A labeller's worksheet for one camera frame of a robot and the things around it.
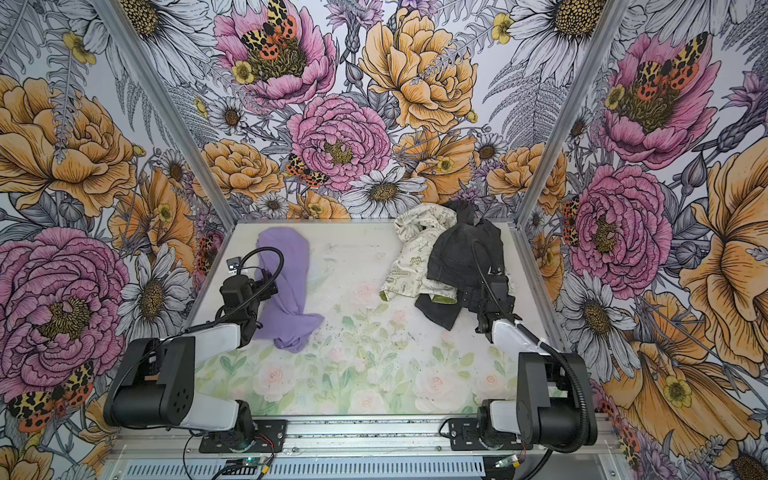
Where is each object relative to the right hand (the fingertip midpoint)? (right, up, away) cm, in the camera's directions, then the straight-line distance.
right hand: (484, 301), depth 93 cm
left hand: (-70, +6, 0) cm, 70 cm away
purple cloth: (-61, -4, -1) cm, 61 cm away
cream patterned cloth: (-19, +25, +23) cm, 39 cm away
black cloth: (-4, +14, +10) cm, 18 cm away
